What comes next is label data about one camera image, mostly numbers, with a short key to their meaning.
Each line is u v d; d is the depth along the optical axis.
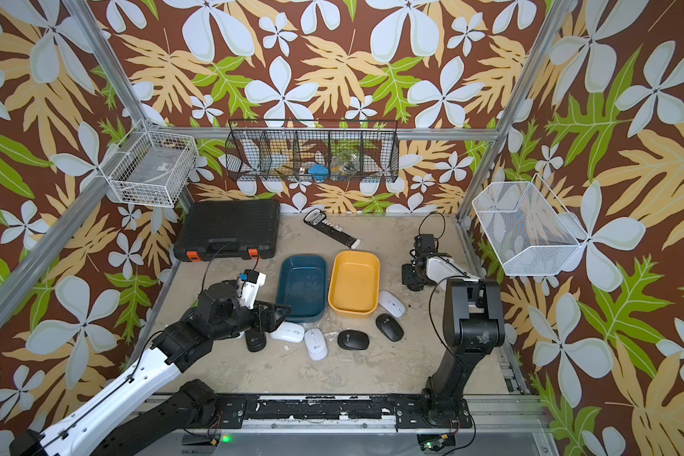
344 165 0.95
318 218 1.19
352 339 0.85
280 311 0.67
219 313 0.57
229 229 1.10
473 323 0.50
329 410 0.75
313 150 0.98
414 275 0.86
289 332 0.85
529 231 0.80
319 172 0.94
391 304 0.92
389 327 0.88
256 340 0.84
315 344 0.84
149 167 0.88
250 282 0.65
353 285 0.99
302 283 0.91
